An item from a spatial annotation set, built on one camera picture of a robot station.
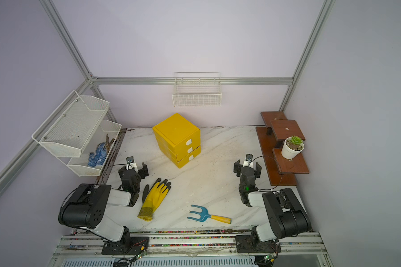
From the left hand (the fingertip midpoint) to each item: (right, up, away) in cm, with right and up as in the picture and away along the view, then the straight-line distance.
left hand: (134, 166), depth 94 cm
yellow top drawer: (+33, +14, -4) cm, 36 cm away
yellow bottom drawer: (+31, +4, +5) cm, 31 cm away
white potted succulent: (+83, +12, -14) cm, 85 cm away
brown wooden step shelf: (+78, 0, -14) cm, 79 cm away
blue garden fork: (+40, -23, -12) cm, 48 cm away
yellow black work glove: (+13, -16, -8) cm, 22 cm away
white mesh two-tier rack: (-21, +18, -15) cm, 32 cm away
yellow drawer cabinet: (+27, +15, -7) cm, 32 cm away
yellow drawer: (+31, +9, 0) cm, 32 cm away
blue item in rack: (-17, +5, -6) cm, 19 cm away
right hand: (+65, +2, -1) cm, 65 cm away
